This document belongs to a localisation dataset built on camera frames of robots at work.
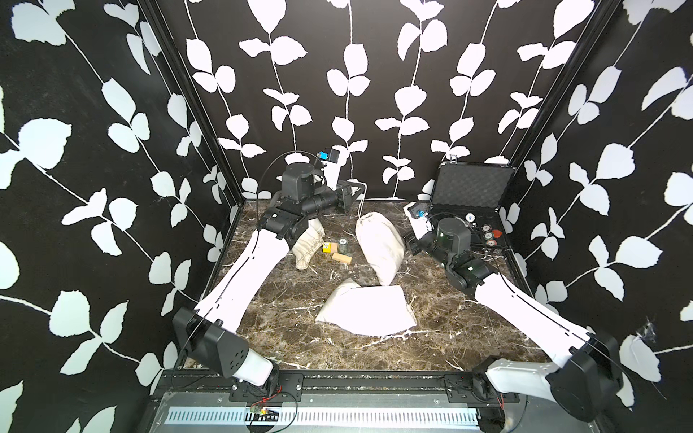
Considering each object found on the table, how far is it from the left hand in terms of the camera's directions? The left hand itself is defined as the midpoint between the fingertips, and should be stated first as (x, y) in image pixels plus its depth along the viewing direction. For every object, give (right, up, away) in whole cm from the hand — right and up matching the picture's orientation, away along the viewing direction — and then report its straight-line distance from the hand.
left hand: (365, 183), depth 66 cm
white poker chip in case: (+47, -7, +48) cm, 68 cm away
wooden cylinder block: (-6, -24, +35) cm, 43 cm away
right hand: (+12, -8, +10) cm, 17 cm away
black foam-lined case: (+46, +3, +43) cm, 64 cm away
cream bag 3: (+4, -39, +22) cm, 45 cm away
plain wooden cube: (-10, -19, +35) cm, 42 cm away
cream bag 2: (+6, -16, +18) cm, 25 cm away
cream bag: (-20, -17, +32) cm, 41 cm away
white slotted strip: (-9, -61, +4) cm, 62 cm away
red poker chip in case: (+55, -14, +41) cm, 71 cm away
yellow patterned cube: (-14, -20, +36) cm, 43 cm away
